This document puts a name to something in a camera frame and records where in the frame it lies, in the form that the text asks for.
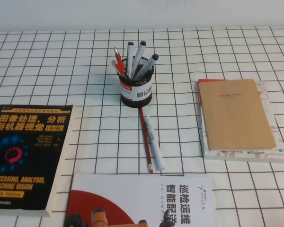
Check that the grey marker black cap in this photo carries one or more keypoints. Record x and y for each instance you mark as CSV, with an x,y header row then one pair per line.
x,y
129,60
137,57
146,67

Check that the black mesh pen holder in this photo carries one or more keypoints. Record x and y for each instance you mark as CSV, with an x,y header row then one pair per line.
x,y
138,93

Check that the red pen in holder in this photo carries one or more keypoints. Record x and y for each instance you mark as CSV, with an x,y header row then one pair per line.
x,y
118,60

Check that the small grey pen in holder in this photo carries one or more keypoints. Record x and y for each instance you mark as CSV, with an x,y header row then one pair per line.
x,y
114,62

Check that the red pencil with eraser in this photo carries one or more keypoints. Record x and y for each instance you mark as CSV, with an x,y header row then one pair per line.
x,y
150,168

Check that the white marker on table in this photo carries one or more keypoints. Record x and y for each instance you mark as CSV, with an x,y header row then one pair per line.
x,y
154,143

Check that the brown kraft notebook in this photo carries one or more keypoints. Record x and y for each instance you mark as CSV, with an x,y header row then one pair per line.
x,y
234,115

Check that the white black grid tablecloth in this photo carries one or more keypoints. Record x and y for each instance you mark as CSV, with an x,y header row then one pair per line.
x,y
74,68

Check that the white red Agilex brochure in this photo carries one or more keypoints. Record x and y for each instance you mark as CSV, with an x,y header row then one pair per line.
x,y
140,201

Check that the black image processing textbook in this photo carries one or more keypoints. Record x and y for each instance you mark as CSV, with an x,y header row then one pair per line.
x,y
33,143

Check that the white patterned book under notebook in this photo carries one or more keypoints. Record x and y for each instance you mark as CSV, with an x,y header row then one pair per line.
x,y
275,155

